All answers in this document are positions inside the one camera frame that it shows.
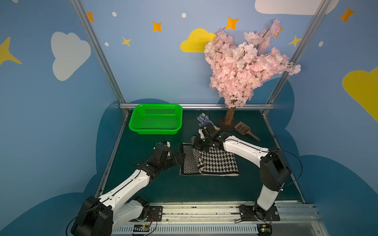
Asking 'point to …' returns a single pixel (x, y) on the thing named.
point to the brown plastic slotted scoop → (244, 129)
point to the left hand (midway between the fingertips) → (180, 155)
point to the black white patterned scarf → (212, 161)
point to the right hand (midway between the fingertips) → (192, 144)
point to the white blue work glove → (204, 118)
